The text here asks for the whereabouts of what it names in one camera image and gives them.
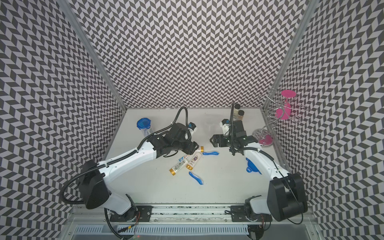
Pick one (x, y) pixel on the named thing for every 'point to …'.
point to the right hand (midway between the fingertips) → (217, 142)
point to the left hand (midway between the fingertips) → (193, 145)
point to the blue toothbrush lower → (196, 178)
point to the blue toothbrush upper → (212, 153)
